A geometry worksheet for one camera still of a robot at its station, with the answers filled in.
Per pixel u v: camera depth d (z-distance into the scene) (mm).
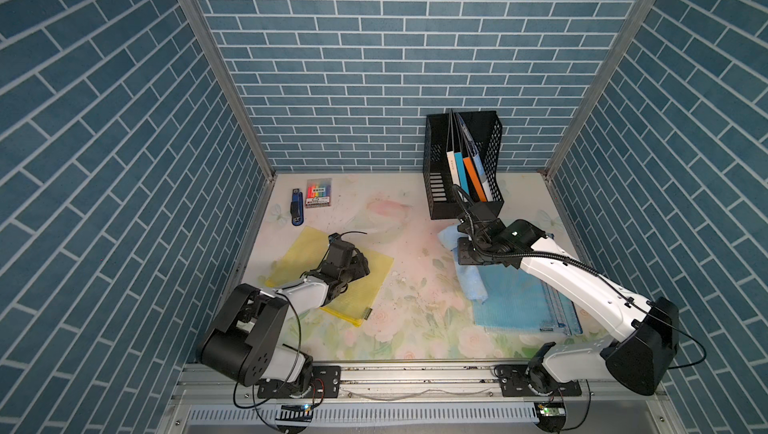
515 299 860
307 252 996
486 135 1079
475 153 880
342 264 717
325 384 730
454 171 912
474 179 937
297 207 1056
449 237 819
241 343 427
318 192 1123
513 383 734
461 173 929
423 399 721
